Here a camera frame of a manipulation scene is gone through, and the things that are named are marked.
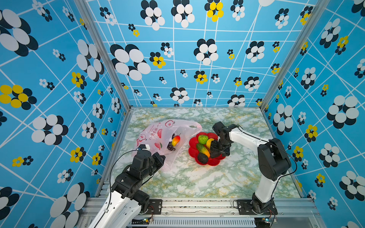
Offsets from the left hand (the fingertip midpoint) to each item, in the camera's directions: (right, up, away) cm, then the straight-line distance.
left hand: (167, 155), depth 73 cm
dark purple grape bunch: (-1, +1, +21) cm, 21 cm away
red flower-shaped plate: (+14, -2, +18) cm, 23 cm away
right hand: (+29, -3, +18) cm, 34 cm away
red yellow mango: (+3, +5, +23) cm, 24 cm away
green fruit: (+21, +6, +21) cm, 30 cm away
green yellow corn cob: (+20, 0, +18) cm, 27 cm away
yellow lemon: (+24, +4, +19) cm, 31 cm away
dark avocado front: (+20, -5, +12) cm, 24 cm away
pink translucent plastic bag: (-3, +8, +16) cm, 18 cm away
